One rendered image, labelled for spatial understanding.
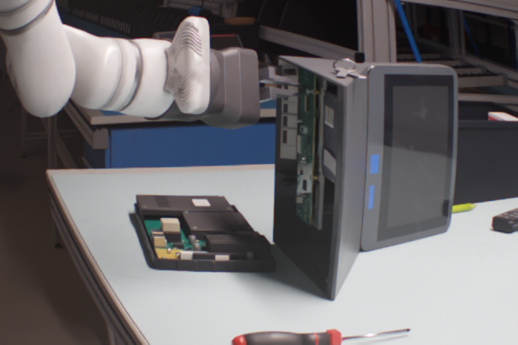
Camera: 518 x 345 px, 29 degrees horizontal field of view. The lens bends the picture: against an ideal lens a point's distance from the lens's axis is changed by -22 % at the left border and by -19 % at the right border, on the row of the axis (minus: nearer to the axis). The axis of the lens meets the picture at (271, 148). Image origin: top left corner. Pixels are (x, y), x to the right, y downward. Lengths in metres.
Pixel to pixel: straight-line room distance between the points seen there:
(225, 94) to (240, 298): 0.20
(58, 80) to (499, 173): 0.80
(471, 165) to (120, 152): 1.37
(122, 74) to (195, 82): 0.07
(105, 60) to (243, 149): 1.82
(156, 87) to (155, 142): 1.71
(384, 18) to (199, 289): 1.76
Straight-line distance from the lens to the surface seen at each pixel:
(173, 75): 1.07
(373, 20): 2.82
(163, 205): 1.40
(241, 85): 1.16
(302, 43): 3.19
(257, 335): 0.94
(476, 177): 1.56
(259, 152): 2.85
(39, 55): 0.95
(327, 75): 1.14
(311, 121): 1.23
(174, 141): 2.79
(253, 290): 1.16
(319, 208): 1.24
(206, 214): 1.38
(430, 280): 1.19
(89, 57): 1.04
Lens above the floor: 1.34
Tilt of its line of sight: 10 degrees down
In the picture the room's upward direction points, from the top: 1 degrees clockwise
